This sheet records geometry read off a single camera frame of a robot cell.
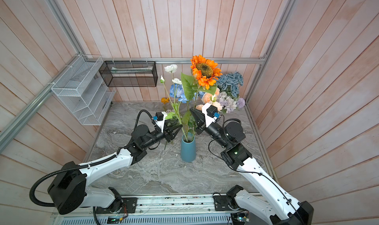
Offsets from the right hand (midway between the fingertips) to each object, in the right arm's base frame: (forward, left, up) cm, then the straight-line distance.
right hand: (191, 109), depth 59 cm
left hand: (+2, +6, -15) cm, 16 cm away
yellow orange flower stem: (+42, +21, -37) cm, 60 cm away
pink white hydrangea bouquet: (+16, -21, -13) cm, 29 cm away
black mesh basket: (+49, +46, -17) cm, 69 cm away
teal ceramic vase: (-5, +2, -25) cm, 25 cm away
